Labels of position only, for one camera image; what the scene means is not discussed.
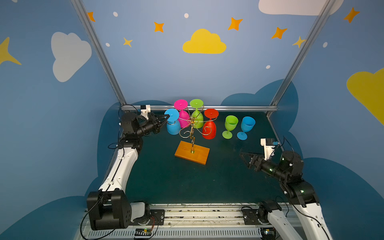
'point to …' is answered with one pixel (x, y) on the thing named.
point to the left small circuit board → (142, 232)
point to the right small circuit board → (268, 233)
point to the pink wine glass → (184, 118)
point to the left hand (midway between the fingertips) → (169, 114)
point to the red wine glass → (209, 129)
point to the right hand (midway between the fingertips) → (246, 152)
